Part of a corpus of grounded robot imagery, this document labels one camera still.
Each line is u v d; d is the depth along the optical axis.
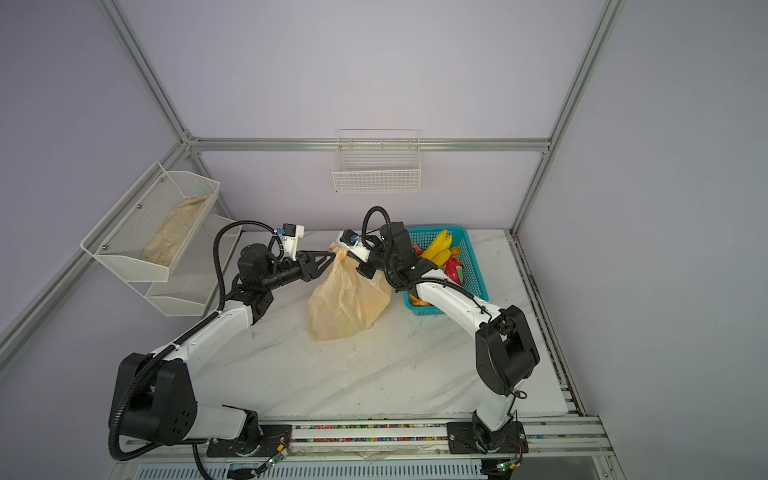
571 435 0.76
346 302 0.83
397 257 0.64
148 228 0.80
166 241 0.77
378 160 0.95
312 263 0.72
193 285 0.89
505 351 0.46
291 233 0.71
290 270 0.70
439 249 0.98
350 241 0.67
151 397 0.42
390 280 0.65
